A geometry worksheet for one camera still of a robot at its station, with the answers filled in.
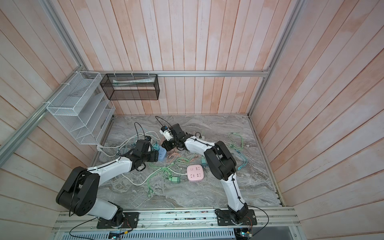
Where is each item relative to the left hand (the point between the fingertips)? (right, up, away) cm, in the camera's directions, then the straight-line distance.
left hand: (152, 155), depth 93 cm
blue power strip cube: (+6, +1, +2) cm, 6 cm away
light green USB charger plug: (+15, -12, -9) cm, 21 cm away
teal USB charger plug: (+32, -4, -2) cm, 32 cm away
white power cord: (-39, +4, +8) cm, 40 cm away
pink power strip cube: (+27, -10, -5) cm, 29 cm away
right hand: (+6, +6, +2) cm, 9 cm away
